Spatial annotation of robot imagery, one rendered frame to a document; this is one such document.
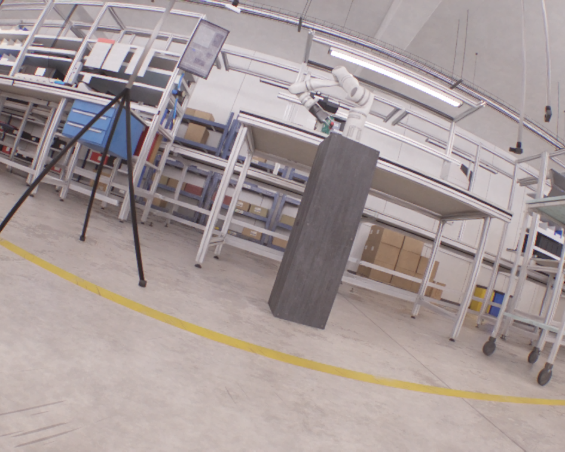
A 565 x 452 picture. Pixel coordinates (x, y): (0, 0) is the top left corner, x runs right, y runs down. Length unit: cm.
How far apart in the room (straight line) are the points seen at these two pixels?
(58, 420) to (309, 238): 118
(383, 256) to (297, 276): 416
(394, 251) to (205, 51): 416
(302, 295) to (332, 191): 47
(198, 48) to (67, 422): 291
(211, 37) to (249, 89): 380
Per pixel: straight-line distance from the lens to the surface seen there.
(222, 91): 686
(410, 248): 569
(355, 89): 171
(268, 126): 200
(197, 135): 612
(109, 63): 363
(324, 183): 144
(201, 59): 307
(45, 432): 51
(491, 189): 797
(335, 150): 148
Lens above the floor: 34
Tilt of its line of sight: 2 degrees up
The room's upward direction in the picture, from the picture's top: 18 degrees clockwise
